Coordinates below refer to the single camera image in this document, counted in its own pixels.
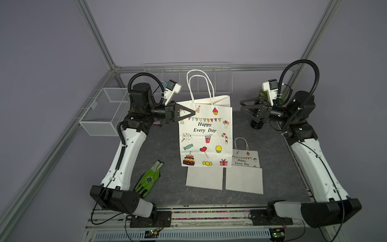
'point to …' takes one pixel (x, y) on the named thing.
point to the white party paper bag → (245, 174)
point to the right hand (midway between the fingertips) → (240, 105)
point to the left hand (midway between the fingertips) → (194, 116)
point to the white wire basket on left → (103, 116)
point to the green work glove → (148, 179)
